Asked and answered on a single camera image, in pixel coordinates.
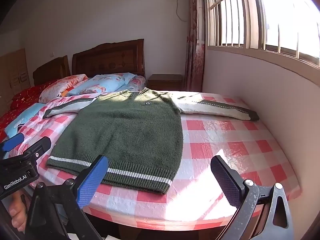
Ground dark wooden headboard right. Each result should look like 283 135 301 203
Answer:
72 39 145 77

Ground person's left hand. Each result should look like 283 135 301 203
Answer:
9 191 27 232

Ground light blue pillow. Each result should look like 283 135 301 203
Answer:
4 103 45 138

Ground orange floral pillow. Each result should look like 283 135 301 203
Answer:
39 74 88 104

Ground pink floral curtain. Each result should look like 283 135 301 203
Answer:
184 0 206 92

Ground pink checkered bed sheet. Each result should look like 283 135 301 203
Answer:
4 89 302 231

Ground green knit sweater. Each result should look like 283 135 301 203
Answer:
44 88 259 194

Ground air conditioner cable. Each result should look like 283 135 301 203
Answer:
175 0 189 23

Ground wooden nightstand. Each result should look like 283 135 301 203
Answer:
147 74 183 91

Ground barred window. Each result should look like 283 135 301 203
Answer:
206 0 319 67

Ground blue floral pillow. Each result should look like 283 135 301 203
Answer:
66 73 136 96

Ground light wooden wardrobe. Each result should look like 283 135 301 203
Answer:
0 48 30 115

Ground red floral blanket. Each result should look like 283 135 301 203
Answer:
0 79 57 141

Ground dark wooden headboard left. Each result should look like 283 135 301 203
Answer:
33 55 71 86

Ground dark wooden headboard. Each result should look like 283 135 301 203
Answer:
33 55 71 86
72 39 145 77

